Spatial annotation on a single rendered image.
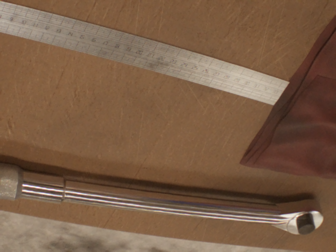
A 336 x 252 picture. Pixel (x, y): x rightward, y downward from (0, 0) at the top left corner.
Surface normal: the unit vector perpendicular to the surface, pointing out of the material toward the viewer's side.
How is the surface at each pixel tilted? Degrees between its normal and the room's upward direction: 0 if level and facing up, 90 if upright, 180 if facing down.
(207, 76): 0
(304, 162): 36
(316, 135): 15
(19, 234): 0
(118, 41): 0
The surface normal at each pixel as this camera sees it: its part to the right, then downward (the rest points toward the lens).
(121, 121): 0.11, 0.73
